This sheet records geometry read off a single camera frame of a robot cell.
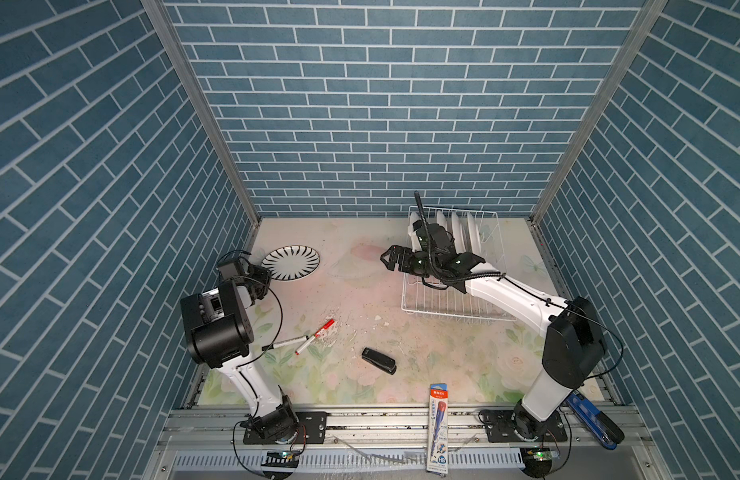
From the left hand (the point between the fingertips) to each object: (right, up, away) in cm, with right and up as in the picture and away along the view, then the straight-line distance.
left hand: (271, 265), depth 99 cm
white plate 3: (+67, +9, -3) cm, 68 cm away
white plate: (+58, +16, +2) cm, 60 cm away
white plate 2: (+62, +11, -2) cm, 63 cm away
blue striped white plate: (+4, +1, +7) cm, 8 cm away
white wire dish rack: (+49, -10, -3) cm, 51 cm away
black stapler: (+37, -25, -18) cm, 48 cm away
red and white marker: (+18, -20, -10) cm, 29 cm away
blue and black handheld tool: (+91, -38, -27) cm, 103 cm away
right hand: (+39, +4, -15) cm, 42 cm away
